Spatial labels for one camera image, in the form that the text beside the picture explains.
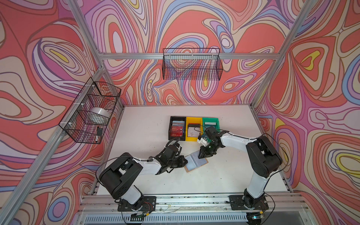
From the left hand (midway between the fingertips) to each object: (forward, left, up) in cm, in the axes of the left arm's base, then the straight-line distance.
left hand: (189, 163), depth 86 cm
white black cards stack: (+15, -2, +15) cm, 21 cm away
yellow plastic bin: (+31, -4, +6) cm, 31 cm away
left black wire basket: (+7, +57, +32) cm, 66 cm away
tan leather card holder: (+1, -3, -2) cm, 4 cm away
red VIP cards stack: (+25, +8, +2) cm, 27 cm away
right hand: (+3, -8, -1) cm, 9 cm away
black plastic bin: (+33, +9, +5) cm, 34 cm away
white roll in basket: (+12, +48, +31) cm, 59 cm away
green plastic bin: (+29, -15, +5) cm, 33 cm away
